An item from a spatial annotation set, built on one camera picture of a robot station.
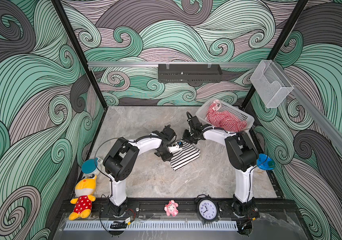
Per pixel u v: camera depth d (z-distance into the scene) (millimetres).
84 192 730
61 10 716
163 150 780
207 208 714
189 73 954
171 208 705
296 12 728
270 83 797
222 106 1104
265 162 796
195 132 778
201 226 760
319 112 625
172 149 818
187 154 886
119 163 489
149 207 750
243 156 527
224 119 1067
